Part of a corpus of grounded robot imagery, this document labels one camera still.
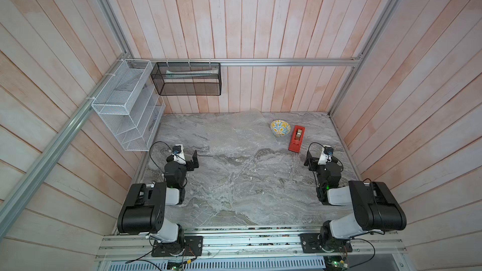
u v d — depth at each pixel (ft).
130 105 2.39
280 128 3.64
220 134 3.53
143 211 1.47
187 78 3.37
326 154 2.51
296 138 3.32
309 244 2.40
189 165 2.68
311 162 2.68
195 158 2.88
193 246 2.40
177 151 2.51
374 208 1.48
